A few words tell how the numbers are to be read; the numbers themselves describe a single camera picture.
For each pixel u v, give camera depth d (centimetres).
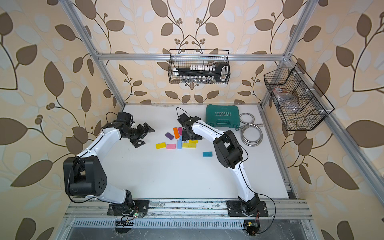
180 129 105
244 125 106
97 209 76
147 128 80
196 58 91
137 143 81
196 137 88
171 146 97
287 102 70
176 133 104
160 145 97
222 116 108
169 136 102
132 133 74
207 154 94
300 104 73
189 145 95
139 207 74
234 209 73
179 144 99
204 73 85
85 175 44
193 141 97
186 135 87
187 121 74
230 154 57
